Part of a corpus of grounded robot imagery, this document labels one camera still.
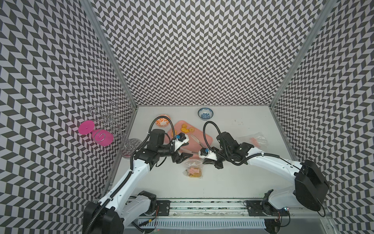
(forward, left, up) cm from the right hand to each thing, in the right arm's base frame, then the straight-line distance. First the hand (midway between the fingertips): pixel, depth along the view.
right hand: (205, 162), depth 78 cm
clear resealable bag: (-2, +6, -3) cm, 7 cm away
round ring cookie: (+29, +8, -10) cm, 32 cm away
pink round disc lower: (+4, +47, +21) cm, 51 cm away
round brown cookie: (+32, +14, -9) cm, 36 cm away
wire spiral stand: (+32, +60, +3) cm, 68 cm away
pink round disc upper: (+8, +56, +22) cm, 61 cm away
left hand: (+4, +9, +7) cm, 12 cm away
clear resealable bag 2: (+19, -37, -9) cm, 42 cm away
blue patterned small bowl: (+43, -3, -9) cm, 44 cm away
